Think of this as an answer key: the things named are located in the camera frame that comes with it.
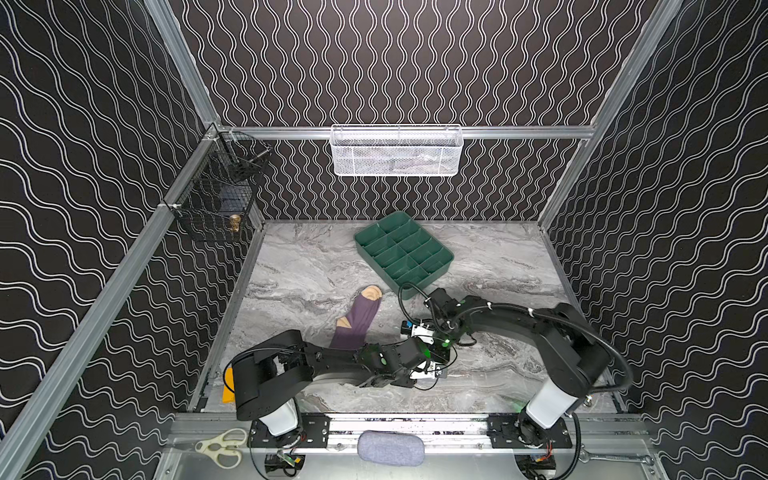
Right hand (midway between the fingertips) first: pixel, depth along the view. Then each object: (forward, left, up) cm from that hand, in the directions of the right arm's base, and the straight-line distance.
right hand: (426, 357), depth 87 cm
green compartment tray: (+34, +6, +8) cm, 36 cm away
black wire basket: (+37, +66, +27) cm, 81 cm away
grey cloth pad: (-23, +10, +4) cm, 25 cm away
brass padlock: (+26, +53, +31) cm, 67 cm away
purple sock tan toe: (+7, +23, +2) cm, 24 cm away
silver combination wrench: (-23, -36, -1) cm, 43 cm away
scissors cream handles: (-24, +50, +3) cm, 56 cm away
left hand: (-4, +1, +3) cm, 5 cm away
